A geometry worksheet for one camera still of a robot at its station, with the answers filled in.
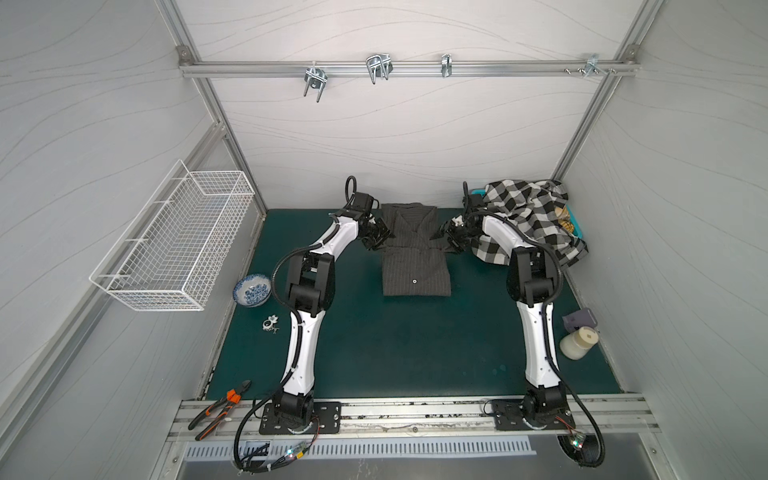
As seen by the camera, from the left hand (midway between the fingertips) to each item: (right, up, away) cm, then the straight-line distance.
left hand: (398, 233), depth 101 cm
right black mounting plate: (+27, -46, -28) cm, 60 cm away
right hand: (+15, -1, +2) cm, 15 cm away
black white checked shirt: (+49, +8, +3) cm, 50 cm away
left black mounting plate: (-19, -47, -28) cm, 58 cm away
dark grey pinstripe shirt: (+5, -11, -3) cm, 12 cm away
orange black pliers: (-44, -44, -26) cm, 67 cm away
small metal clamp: (-39, -28, -13) cm, 50 cm away
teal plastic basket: (+62, +2, 0) cm, 62 cm away
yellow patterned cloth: (+59, +6, +3) cm, 59 cm away
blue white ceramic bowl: (-48, -19, -5) cm, 52 cm away
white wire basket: (-54, -6, -34) cm, 64 cm away
